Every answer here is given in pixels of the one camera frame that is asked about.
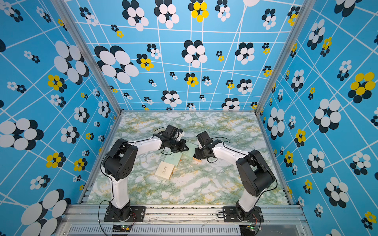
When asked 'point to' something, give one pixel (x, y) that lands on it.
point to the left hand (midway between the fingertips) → (190, 148)
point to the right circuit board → (249, 230)
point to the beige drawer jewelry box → (165, 170)
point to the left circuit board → (121, 228)
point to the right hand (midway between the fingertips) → (200, 153)
